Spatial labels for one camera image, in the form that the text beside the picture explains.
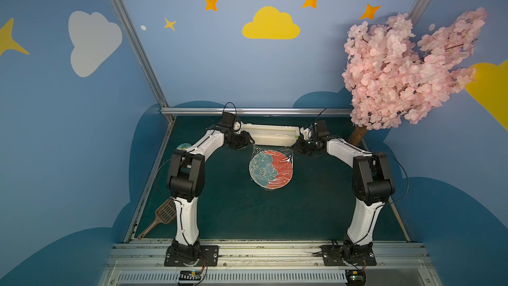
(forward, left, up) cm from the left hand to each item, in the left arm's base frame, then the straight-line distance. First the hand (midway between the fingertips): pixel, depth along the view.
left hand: (251, 140), depth 97 cm
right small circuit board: (-54, -41, -13) cm, 69 cm away
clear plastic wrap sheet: (-3, -18, -5) cm, 19 cm away
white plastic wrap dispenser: (+7, -11, -4) cm, 13 cm away
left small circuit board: (-55, +21, -13) cm, 60 cm away
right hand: (0, -21, -2) cm, 21 cm away
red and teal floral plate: (-10, -10, -10) cm, 18 cm away
